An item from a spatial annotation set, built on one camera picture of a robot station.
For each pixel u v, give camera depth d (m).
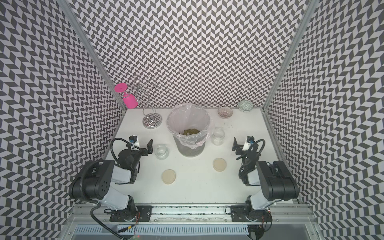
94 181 0.45
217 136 0.91
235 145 0.81
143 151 0.80
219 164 0.90
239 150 0.79
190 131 0.99
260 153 0.61
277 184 0.45
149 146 0.84
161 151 0.94
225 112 1.12
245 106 1.17
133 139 0.75
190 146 0.75
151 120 0.96
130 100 0.96
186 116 0.86
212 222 0.72
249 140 0.73
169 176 0.89
